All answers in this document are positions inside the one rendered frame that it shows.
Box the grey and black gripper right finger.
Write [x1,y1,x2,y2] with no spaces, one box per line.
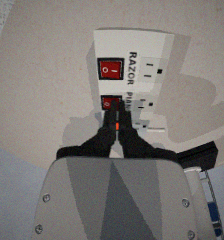
[118,100,178,163]

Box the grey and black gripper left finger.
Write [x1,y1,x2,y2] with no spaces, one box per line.
[56,100,117,159]

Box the grey power strip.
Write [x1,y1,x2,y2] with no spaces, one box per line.
[93,27,175,139]

